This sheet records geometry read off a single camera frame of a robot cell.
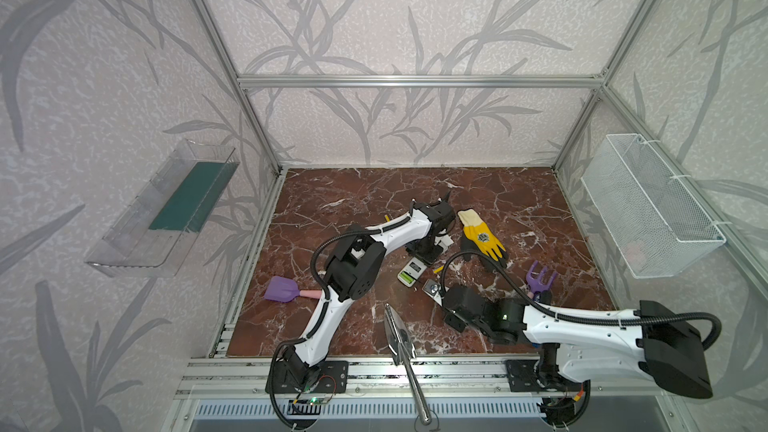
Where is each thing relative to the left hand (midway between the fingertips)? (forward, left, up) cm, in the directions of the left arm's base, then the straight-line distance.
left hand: (429, 253), depth 95 cm
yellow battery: (-5, -3, -1) cm, 6 cm away
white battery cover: (+6, -6, -1) cm, 9 cm away
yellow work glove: (+5, -17, +1) cm, 17 cm away
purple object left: (-12, +45, -1) cm, 46 cm away
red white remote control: (-6, +6, 0) cm, 8 cm away
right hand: (-13, -3, +6) cm, 15 cm away
